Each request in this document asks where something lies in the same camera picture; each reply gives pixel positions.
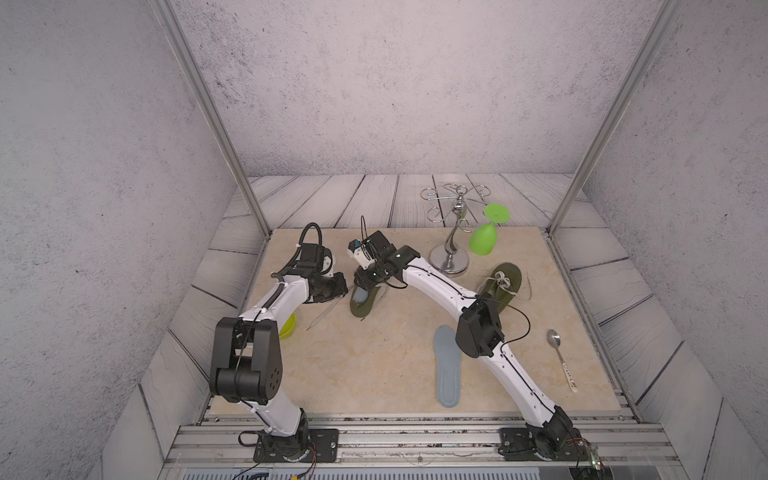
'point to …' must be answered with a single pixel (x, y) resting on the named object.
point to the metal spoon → (554, 340)
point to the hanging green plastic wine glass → (483, 239)
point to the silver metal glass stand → (467, 211)
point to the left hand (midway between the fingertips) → (350, 288)
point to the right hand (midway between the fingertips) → (358, 279)
